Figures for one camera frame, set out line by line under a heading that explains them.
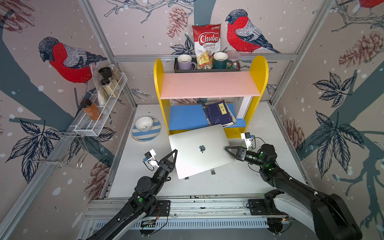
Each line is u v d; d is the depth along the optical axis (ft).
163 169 2.06
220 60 2.64
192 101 4.12
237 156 2.27
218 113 3.08
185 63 2.68
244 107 2.75
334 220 1.31
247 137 2.39
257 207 2.42
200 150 2.38
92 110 2.20
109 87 2.50
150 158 2.16
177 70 2.88
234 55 2.81
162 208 2.39
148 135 3.30
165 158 2.17
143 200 1.93
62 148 1.86
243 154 2.25
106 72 2.54
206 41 2.57
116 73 2.79
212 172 2.80
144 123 3.39
